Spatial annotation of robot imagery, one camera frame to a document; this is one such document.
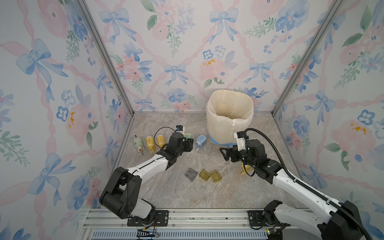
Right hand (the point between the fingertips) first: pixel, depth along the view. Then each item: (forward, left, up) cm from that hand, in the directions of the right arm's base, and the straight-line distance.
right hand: (228, 146), depth 79 cm
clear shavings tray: (-8, +20, -18) cm, 28 cm away
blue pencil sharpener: (+11, +14, -11) cm, 21 cm away
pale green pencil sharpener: (+7, +52, -10) cm, 54 cm away
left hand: (+8, +20, -4) cm, 22 cm away
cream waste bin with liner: (+30, -4, -3) cm, 30 cm away
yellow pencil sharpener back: (+10, +39, -9) cm, 41 cm away
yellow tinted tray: (-8, +12, -18) cm, 23 cm away
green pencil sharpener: (+8, +22, -1) cm, 23 cm away
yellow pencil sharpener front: (+9, +46, -10) cm, 48 cm away
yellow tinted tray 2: (-9, +5, -18) cm, 21 cm away
